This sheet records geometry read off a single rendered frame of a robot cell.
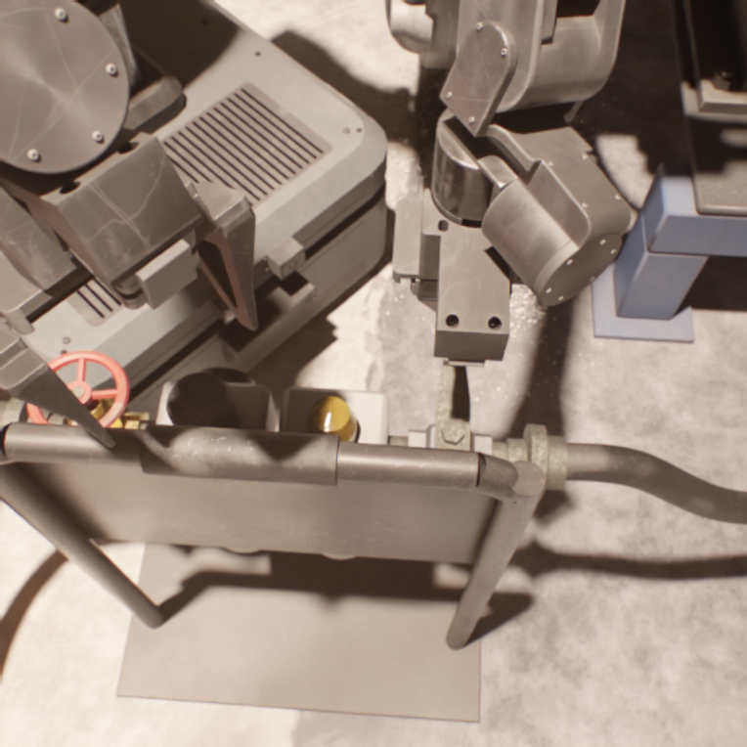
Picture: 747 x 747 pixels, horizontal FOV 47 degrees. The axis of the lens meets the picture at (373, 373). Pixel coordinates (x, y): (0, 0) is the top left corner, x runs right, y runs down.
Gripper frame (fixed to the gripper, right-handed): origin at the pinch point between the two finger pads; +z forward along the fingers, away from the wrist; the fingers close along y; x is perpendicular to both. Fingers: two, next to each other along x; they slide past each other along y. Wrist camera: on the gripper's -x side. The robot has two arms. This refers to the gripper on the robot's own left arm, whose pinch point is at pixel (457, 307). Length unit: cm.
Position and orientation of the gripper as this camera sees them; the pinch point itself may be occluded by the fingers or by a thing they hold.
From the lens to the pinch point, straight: 68.3
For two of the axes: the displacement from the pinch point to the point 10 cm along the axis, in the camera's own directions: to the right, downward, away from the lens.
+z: 0.0, 4.6, 8.9
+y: 10.0, 0.6, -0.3
